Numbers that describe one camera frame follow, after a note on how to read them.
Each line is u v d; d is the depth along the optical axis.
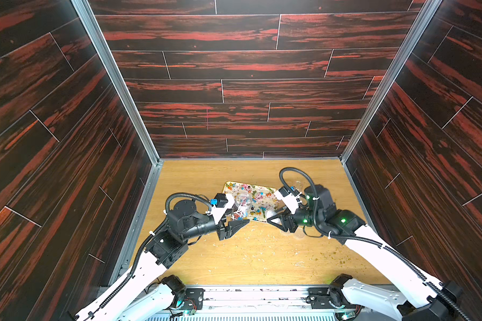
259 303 0.73
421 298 0.38
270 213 0.70
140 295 0.46
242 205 1.00
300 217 0.62
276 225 0.66
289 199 0.62
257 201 1.01
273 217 0.66
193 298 0.74
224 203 0.52
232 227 0.54
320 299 0.73
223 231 0.55
